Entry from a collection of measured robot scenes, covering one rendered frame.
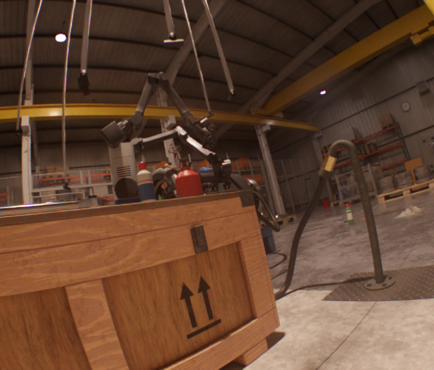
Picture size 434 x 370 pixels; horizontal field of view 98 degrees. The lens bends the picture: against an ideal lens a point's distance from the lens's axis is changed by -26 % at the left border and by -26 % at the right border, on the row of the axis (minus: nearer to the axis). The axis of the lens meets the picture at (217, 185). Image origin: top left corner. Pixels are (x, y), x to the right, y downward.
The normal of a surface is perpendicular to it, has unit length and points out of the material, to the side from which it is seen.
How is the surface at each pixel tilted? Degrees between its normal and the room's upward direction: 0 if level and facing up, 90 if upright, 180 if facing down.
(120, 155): 90
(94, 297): 90
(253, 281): 90
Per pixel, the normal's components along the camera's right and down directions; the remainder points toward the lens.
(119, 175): 0.31, -0.04
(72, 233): 0.64, -0.25
